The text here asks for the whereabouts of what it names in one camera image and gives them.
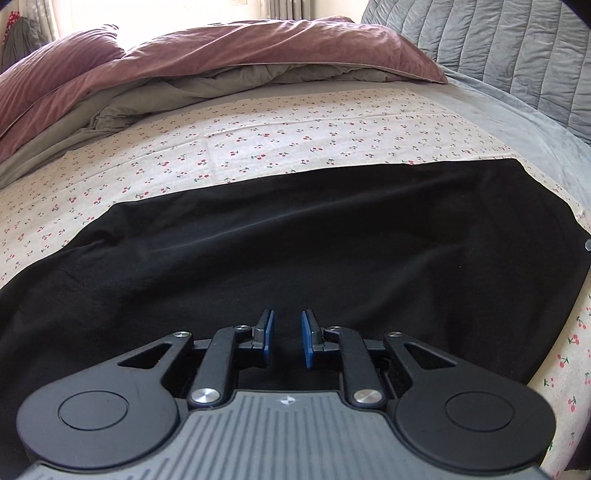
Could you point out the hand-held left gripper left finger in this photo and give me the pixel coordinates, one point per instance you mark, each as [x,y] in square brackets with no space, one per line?
[264,339]

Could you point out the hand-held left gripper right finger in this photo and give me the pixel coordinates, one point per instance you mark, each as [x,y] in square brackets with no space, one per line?
[308,339]

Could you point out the black pants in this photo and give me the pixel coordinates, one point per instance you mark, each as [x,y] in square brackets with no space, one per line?
[300,240]

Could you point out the cherry print bed sheet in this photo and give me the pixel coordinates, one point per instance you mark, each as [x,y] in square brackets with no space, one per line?
[277,138]

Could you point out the pink and grey duvet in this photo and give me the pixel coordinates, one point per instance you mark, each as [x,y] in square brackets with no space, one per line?
[277,46]

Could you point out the grey patterned curtain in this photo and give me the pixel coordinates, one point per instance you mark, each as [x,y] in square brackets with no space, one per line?
[291,7]
[44,18]

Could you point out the window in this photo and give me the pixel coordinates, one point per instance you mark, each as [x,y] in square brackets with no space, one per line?
[184,9]

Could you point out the pink pillow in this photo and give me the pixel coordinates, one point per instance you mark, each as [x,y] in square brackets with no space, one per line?
[60,60]

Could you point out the grey quilted headboard cover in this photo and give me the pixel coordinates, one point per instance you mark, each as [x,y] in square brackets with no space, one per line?
[498,41]

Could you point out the hanging dark grey clothes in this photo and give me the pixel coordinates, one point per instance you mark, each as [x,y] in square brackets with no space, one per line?
[21,39]

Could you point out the red dotted cloth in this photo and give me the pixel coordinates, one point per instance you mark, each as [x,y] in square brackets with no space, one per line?
[16,18]

